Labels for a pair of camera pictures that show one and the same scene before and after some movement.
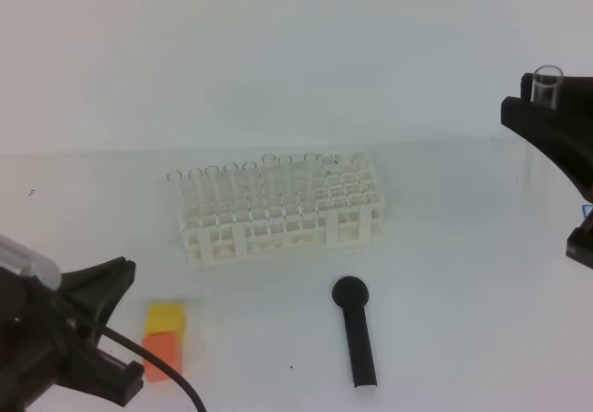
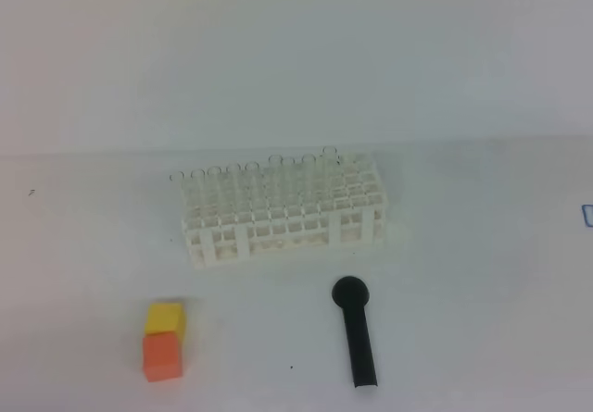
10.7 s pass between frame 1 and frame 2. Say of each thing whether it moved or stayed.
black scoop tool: stayed
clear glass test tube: moved
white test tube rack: stayed
